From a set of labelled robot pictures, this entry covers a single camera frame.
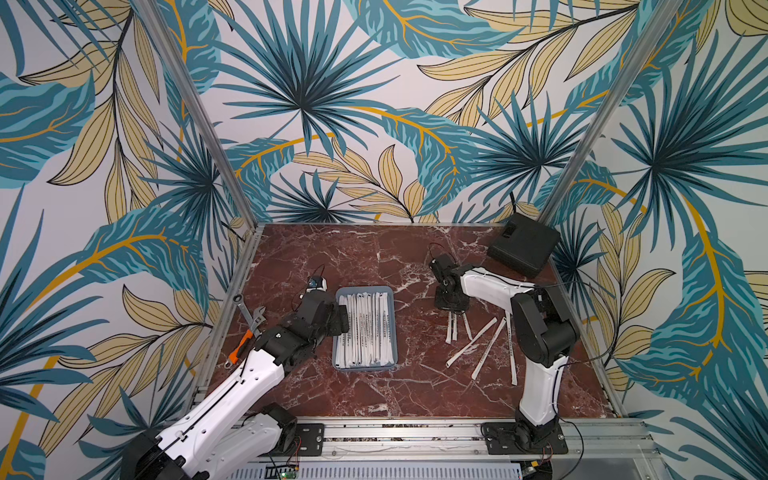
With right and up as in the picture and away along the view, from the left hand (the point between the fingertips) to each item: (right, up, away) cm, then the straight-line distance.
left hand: (332, 316), depth 79 cm
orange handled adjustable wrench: (-26, -4, +13) cm, 29 cm away
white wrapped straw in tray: (+9, -9, +9) cm, 16 cm away
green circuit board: (-9, -36, -8) cm, 38 cm away
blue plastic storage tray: (+3, +5, +19) cm, 20 cm away
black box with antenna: (+64, +21, +28) cm, 73 cm away
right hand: (+34, 0, +19) cm, 39 cm away
